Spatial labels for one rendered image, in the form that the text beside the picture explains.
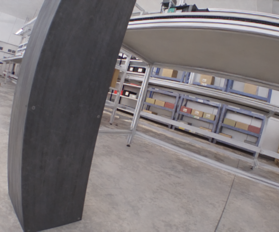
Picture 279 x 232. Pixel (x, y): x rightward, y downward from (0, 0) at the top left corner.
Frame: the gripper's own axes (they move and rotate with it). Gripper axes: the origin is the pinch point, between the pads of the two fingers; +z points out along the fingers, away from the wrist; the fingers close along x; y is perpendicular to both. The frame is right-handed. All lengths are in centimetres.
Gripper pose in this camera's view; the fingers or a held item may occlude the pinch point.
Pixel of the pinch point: (164, 11)
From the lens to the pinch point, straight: 99.2
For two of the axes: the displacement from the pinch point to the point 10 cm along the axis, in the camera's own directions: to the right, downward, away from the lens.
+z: -2.6, 9.6, 0.8
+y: 6.1, 1.0, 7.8
